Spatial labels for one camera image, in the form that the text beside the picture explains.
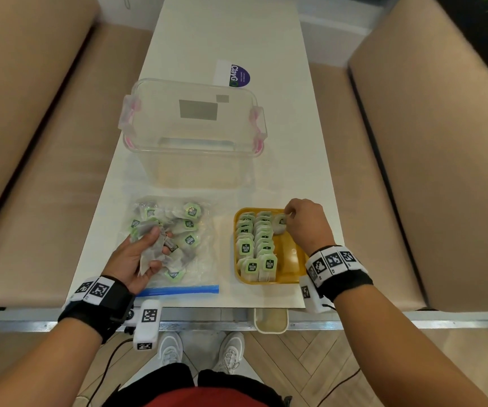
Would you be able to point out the person's right hand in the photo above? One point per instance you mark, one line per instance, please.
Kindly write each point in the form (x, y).
(312, 228)

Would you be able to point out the person's left hand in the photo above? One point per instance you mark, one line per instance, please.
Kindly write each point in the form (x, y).
(125, 262)

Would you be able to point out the tea bags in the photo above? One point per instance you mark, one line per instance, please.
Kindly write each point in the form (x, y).
(254, 250)
(150, 250)
(186, 226)

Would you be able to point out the yellow tray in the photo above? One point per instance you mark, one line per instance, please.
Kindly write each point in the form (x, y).
(292, 258)

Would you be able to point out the clear zip bag with tea bags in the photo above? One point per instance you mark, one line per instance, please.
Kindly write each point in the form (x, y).
(201, 267)

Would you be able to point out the person's left forearm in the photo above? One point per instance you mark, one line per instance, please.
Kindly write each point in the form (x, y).
(36, 368)

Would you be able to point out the person's left white shoe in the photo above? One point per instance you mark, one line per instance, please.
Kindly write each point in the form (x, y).
(171, 349)

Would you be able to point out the person's white shoe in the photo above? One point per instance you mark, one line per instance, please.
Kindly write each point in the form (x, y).
(171, 349)
(230, 351)

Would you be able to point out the person's black trousers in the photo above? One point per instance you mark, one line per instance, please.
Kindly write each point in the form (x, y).
(163, 377)

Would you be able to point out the person's right white shoe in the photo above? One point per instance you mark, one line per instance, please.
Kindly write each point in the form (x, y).
(230, 351)

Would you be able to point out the person's red shirt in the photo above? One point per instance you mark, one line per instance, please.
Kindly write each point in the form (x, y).
(210, 398)

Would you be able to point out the black left wristband with markers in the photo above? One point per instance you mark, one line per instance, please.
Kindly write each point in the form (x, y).
(104, 309)

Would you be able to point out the black wristband with markers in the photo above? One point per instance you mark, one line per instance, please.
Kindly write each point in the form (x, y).
(346, 279)
(104, 309)

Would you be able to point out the black right wristband with markers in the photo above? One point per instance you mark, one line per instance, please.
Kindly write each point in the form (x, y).
(346, 279)

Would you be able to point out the marker cube on right wrist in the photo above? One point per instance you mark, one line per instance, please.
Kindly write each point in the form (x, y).
(309, 298)

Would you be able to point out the small white bin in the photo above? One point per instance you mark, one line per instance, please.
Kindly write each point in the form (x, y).
(271, 322)

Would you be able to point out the clear storage box pink latches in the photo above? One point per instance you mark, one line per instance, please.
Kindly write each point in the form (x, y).
(193, 165)

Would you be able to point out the beige bench seat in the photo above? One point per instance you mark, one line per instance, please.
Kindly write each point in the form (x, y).
(430, 165)
(36, 144)

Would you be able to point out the grey rectangular label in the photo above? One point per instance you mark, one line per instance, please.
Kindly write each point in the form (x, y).
(198, 110)

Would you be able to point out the white and purple sticker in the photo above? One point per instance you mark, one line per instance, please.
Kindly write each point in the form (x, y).
(231, 74)

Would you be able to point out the black planter box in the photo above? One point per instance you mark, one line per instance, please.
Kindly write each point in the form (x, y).
(481, 42)

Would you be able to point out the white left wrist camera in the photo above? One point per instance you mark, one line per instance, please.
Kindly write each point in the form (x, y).
(147, 326)

